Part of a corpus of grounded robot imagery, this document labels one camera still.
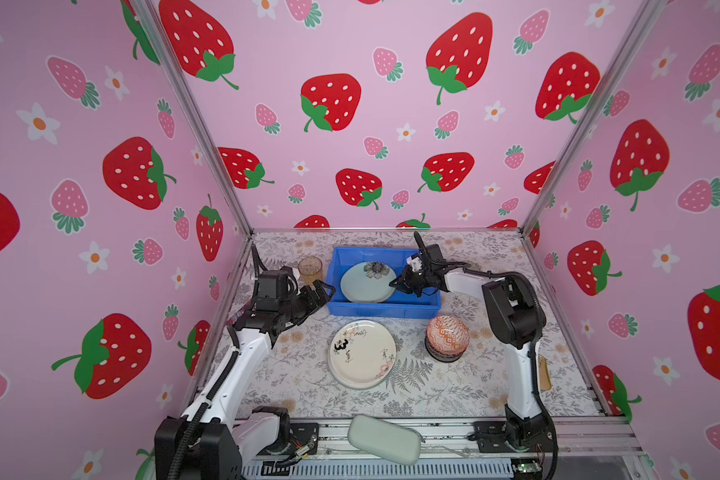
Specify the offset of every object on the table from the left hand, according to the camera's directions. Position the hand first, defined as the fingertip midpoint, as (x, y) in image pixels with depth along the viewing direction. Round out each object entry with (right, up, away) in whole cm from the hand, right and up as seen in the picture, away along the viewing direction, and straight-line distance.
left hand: (326, 295), depth 81 cm
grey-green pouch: (+16, -35, -8) cm, 39 cm away
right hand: (+18, +2, +18) cm, 26 cm away
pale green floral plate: (+11, +2, +21) cm, 24 cm away
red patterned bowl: (+34, -12, +3) cm, 37 cm away
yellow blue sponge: (+60, -24, -1) cm, 65 cm away
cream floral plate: (+9, -19, +7) cm, 22 cm away
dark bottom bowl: (+31, -16, -2) cm, 35 cm away
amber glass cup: (-8, +6, +17) cm, 20 cm away
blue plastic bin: (+22, -5, +12) cm, 26 cm away
